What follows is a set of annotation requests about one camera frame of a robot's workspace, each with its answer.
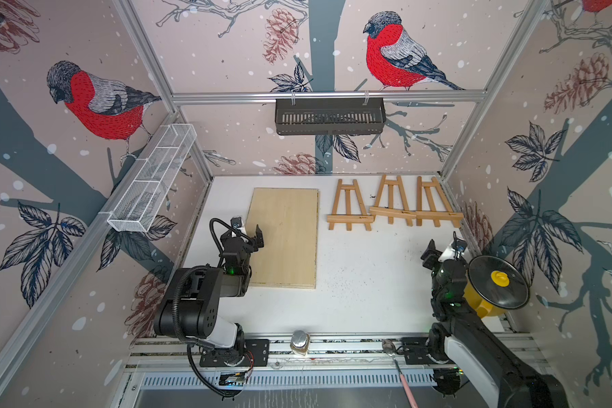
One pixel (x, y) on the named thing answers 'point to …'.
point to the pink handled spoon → (389, 348)
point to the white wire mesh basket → (145, 189)
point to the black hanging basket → (330, 118)
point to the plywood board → (288, 220)
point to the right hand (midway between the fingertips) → (442, 241)
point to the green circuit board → (234, 379)
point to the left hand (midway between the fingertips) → (247, 222)
